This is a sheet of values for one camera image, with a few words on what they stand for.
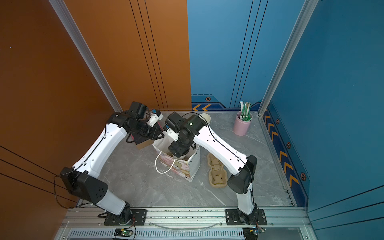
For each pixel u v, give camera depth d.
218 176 0.85
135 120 0.58
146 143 0.97
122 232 0.71
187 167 0.70
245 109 0.95
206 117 1.13
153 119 0.71
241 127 1.00
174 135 0.64
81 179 0.41
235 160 0.45
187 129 0.47
